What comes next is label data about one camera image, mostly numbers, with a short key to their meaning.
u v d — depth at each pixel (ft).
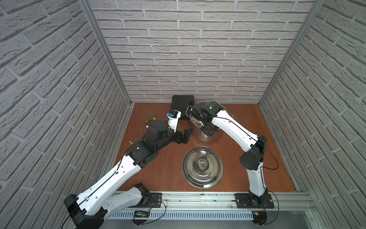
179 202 2.47
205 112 1.81
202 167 2.75
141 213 2.37
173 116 1.80
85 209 1.22
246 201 2.39
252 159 1.78
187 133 1.91
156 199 2.43
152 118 3.50
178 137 1.90
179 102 3.72
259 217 2.34
